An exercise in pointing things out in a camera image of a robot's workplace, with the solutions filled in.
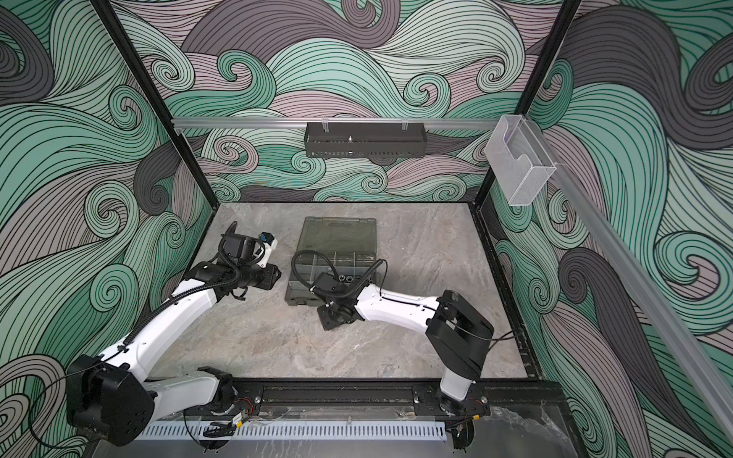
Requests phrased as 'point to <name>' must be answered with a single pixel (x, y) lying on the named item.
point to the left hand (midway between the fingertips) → (276, 270)
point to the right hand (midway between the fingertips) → (328, 319)
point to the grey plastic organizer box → (345, 246)
